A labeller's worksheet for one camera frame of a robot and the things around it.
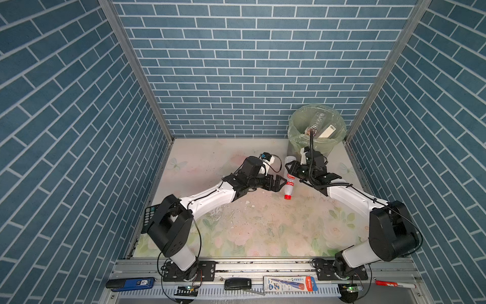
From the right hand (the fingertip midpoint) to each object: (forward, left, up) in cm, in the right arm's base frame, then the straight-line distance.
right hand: (285, 163), depth 89 cm
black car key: (-48, +18, -12) cm, 52 cm away
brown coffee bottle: (+18, -14, +6) cm, 24 cm away
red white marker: (-43, -42, -16) cm, 62 cm away
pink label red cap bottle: (-8, -1, -1) cm, 8 cm away
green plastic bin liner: (+17, -20, +10) cm, 28 cm away
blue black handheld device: (-51, +56, -12) cm, 77 cm away
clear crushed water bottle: (+21, -16, +10) cm, 28 cm away
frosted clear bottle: (+15, -20, +8) cm, 26 cm away
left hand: (-11, +3, +1) cm, 11 cm away
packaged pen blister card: (-46, -2, -15) cm, 48 cm away
